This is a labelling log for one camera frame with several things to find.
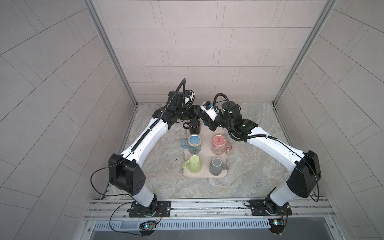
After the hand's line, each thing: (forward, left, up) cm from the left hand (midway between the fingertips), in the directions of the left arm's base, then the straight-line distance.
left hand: (206, 110), depth 74 cm
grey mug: (-21, -5, -19) cm, 29 cm away
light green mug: (-20, +7, -19) cm, 29 cm away
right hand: (-1, +3, -3) cm, 4 cm away
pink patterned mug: (-10, -7, -18) cm, 22 cm away
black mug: (+4, +7, -19) cm, 21 cm away
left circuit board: (-46, +26, -24) cm, 58 cm away
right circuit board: (-45, -32, -28) cm, 62 cm away
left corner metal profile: (+36, +55, +4) cm, 66 cm away
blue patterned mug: (-9, +7, -18) cm, 21 cm away
